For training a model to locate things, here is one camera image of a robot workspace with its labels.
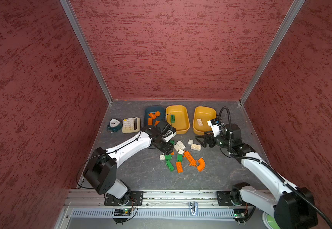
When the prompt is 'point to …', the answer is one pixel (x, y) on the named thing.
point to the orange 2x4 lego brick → (152, 116)
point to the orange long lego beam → (192, 161)
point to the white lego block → (177, 147)
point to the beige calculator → (131, 125)
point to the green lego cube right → (180, 158)
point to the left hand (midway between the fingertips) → (166, 151)
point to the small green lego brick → (172, 142)
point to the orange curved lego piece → (201, 166)
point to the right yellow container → (201, 115)
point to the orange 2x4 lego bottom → (179, 167)
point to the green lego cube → (168, 157)
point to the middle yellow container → (181, 124)
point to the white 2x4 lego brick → (181, 145)
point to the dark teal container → (159, 120)
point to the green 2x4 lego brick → (172, 118)
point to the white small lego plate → (181, 152)
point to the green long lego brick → (170, 165)
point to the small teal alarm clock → (115, 125)
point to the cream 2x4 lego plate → (195, 147)
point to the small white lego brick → (161, 157)
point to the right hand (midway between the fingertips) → (199, 138)
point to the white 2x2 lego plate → (200, 122)
